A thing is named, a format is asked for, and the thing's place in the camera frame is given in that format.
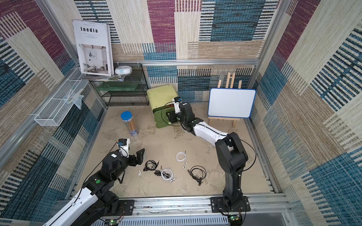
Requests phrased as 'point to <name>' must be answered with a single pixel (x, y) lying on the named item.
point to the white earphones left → (166, 173)
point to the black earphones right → (198, 173)
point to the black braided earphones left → (151, 165)
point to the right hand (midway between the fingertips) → (168, 111)
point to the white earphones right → (181, 152)
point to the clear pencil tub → (127, 116)
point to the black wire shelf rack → (124, 90)
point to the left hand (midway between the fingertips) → (136, 148)
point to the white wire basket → (52, 114)
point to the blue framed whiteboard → (230, 102)
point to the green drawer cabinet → (160, 98)
